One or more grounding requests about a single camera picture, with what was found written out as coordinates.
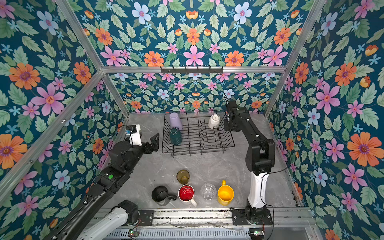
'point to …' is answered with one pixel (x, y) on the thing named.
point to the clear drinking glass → (208, 192)
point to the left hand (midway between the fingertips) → (151, 130)
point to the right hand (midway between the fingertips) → (230, 127)
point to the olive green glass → (183, 176)
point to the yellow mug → (225, 194)
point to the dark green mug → (175, 136)
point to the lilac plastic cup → (175, 121)
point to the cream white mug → (214, 121)
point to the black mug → (160, 194)
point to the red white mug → (185, 195)
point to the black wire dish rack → (189, 132)
